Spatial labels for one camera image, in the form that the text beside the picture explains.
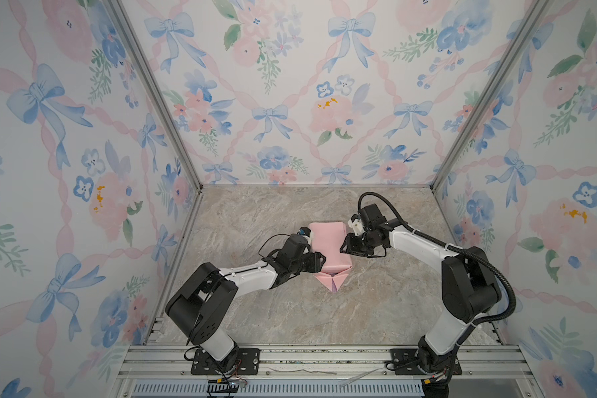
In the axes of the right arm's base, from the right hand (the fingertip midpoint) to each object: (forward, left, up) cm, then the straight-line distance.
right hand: (342, 249), depth 91 cm
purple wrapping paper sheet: (+4, +4, 0) cm, 6 cm away
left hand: (-4, +7, +1) cm, 9 cm away
